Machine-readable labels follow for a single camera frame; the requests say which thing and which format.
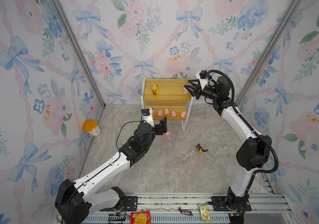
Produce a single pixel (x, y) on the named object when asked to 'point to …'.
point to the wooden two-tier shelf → (167, 98)
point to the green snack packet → (204, 213)
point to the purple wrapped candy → (186, 213)
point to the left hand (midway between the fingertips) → (160, 117)
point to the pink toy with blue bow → (185, 91)
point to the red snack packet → (140, 217)
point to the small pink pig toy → (168, 133)
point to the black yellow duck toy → (199, 149)
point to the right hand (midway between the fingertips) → (188, 82)
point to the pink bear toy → (153, 111)
